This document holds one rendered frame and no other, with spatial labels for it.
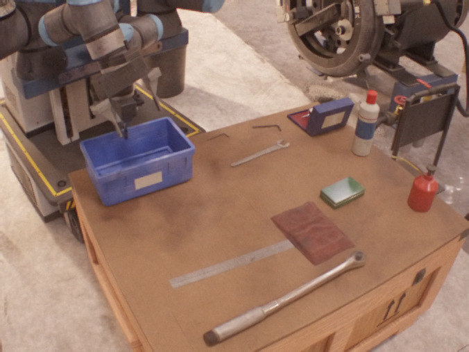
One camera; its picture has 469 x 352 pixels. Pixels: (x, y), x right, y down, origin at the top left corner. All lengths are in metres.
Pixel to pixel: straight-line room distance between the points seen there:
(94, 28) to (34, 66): 0.49
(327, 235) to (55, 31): 0.87
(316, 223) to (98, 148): 0.68
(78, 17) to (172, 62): 1.67
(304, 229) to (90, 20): 0.76
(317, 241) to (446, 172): 1.39
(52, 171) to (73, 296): 0.47
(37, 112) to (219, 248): 1.08
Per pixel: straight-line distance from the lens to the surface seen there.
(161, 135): 1.53
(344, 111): 1.67
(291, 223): 1.30
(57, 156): 1.88
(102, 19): 1.08
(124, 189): 1.34
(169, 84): 2.78
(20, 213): 2.17
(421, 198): 1.42
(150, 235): 1.27
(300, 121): 1.73
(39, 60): 1.53
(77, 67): 1.59
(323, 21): 2.52
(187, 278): 1.17
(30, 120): 2.01
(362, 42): 2.35
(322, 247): 1.24
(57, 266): 1.89
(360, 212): 1.39
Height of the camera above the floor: 1.37
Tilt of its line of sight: 37 degrees down
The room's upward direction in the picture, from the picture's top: 4 degrees clockwise
